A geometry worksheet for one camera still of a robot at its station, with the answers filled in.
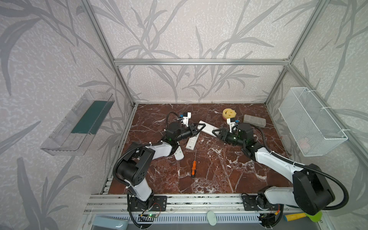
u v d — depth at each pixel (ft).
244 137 2.14
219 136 2.48
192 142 3.15
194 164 2.83
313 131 2.06
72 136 2.08
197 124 2.63
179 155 2.97
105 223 2.25
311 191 1.37
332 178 1.32
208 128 2.62
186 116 2.58
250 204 2.37
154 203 2.37
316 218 2.27
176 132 2.28
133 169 1.54
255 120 3.46
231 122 2.57
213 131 2.64
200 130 2.57
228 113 3.62
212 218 2.23
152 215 2.31
